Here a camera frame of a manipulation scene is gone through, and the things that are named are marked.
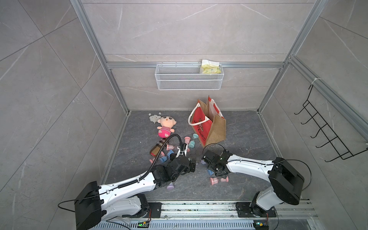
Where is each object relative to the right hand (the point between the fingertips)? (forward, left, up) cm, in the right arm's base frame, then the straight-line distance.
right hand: (214, 169), depth 87 cm
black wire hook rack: (-6, -49, +32) cm, 59 cm away
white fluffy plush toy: (+41, +42, +3) cm, 59 cm away
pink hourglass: (-7, +2, +3) cm, 8 cm away
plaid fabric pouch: (+15, +37, +2) cm, 40 cm away
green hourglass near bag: (+17, +14, +3) cm, 22 cm away
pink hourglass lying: (+15, +29, +2) cm, 32 cm away
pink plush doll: (+33, +32, +5) cm, 46 cm away
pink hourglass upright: (+21, +17, +2) cm, 27 cm away
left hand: (+2, +15, +14) cm, 21 cm away
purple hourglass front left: (-10, +26, +1) cm, 28 cm away
